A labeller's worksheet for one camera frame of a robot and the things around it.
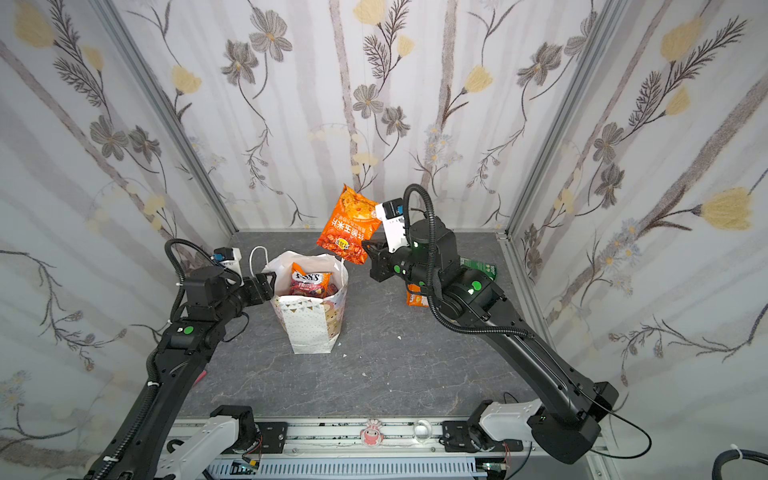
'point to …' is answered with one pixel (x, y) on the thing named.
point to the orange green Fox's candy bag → (316, 285)
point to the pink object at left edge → (200, 377)
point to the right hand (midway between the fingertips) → (362, 238)
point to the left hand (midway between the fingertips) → (259, 267)
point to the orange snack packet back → (414, 296)
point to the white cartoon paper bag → (313, 324)
